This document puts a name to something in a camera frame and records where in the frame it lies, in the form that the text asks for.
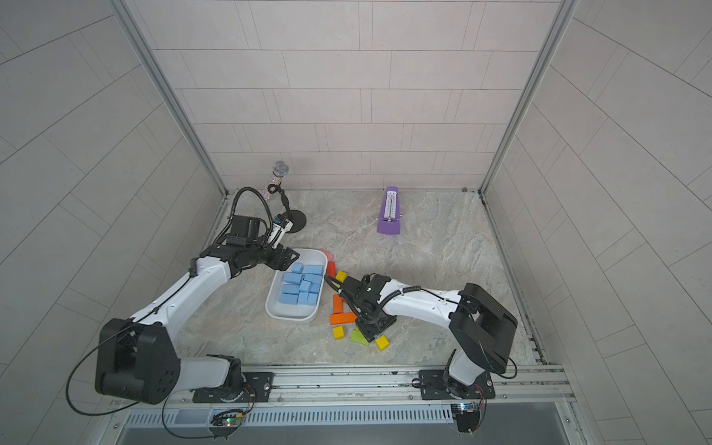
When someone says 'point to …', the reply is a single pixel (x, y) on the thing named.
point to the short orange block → (337, 304)
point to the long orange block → (342, 318)
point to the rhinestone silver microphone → (279, 169)
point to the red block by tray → (331, 270)
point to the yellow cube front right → (382, 342)
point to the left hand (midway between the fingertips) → (294, 247)
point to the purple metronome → (388, 220)
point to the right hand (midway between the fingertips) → (374, 333)
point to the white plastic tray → (312, 263)
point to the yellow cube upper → (341, 276)
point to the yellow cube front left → (338, 333)
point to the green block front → (357, 336)
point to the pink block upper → (328, 256)
